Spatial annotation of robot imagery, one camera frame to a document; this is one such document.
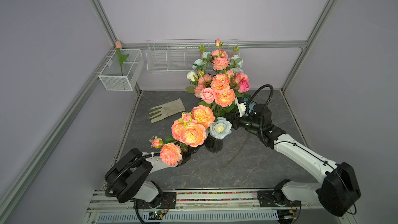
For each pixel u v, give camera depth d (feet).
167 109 3.56
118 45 2.93
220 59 2.06
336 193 1.30
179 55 3.16
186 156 2.12
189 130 1.37
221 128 1.77
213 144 2.47
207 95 1.81
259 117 1.86
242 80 2.07
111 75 2.84
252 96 2.13
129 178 1.42
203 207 2.40
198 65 2.45
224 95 1.79
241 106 2.22
